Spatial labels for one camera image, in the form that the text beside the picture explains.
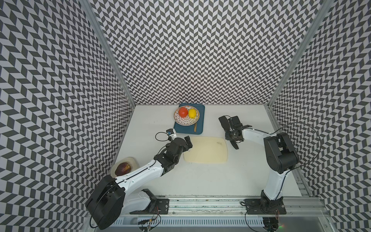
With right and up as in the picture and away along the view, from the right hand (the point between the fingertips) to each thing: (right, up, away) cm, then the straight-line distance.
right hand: (229, 137), depth 100 cm
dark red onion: (-66, -15, -19) cm, 70 cm away
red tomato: (-33, +18, +9) cm, 39 cm away
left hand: (-31, +1, -15) cm, 35 cm away
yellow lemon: (-26, +17, +8) cm, 32 cm away
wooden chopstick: (-24, +7, +5) cm, 26 cm away
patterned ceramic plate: (-31, +11, +9) cm, 34 cm away
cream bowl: (-62, -14, -13) cm, 65 cm away
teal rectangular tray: (-28, +5, +2) cm, 29 cm away
